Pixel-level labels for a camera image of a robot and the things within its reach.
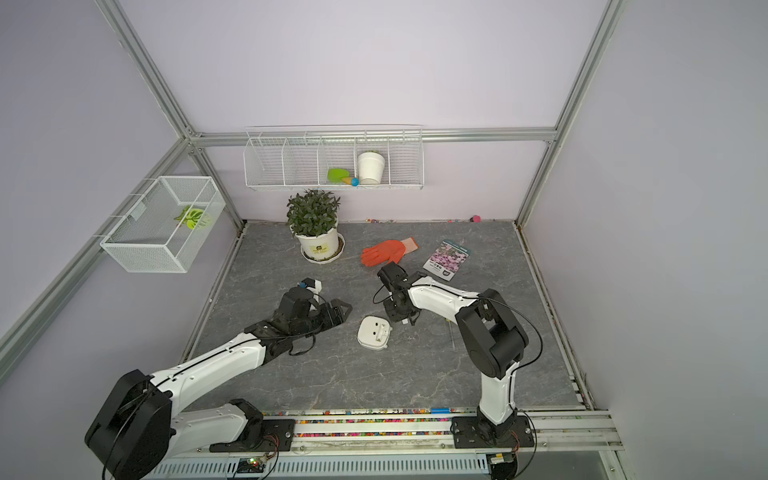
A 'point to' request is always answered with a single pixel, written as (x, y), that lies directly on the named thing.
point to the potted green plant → (313, 219)
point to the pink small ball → (476, 218)
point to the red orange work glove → (387, 251)
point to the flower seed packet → (447, 259)
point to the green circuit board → (250, 465)
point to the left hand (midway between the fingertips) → (344, 313)
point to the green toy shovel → (339, 175)
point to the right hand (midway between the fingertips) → (398, 309)
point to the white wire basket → (166, 227)
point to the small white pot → (370, 167)
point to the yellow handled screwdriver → (449, 323)
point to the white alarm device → (374, 331)
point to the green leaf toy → (189, 216)
